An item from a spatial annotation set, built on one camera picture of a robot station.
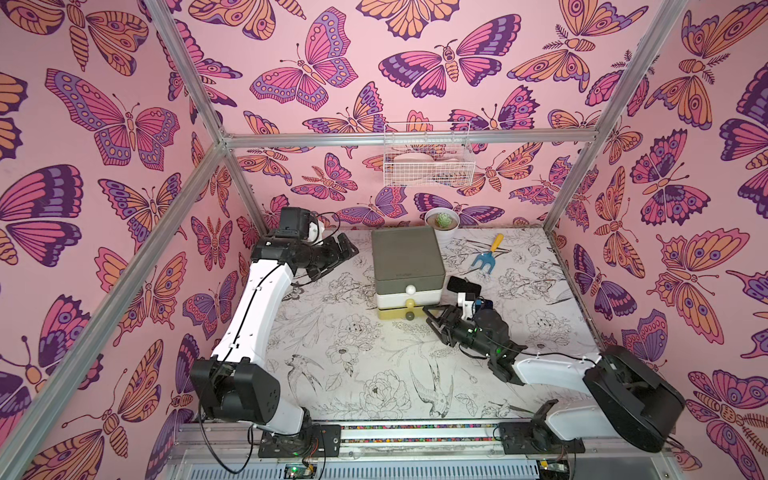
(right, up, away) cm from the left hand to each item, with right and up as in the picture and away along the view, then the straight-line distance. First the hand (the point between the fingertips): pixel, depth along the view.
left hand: (350, 254), depth 79 cm
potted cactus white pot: (+30, +13, +30) cm, 44 cm away
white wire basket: (+23, +32, +16) cm, 42 cm away
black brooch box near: (+34, -11, +25) cm, 44 cm away
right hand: (+18, -17, +1) cm, 25 cm away
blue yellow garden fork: (+47, -1, +32) cm, 57 cm away
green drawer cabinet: (+16, -4, +5) cm, 17 cm away
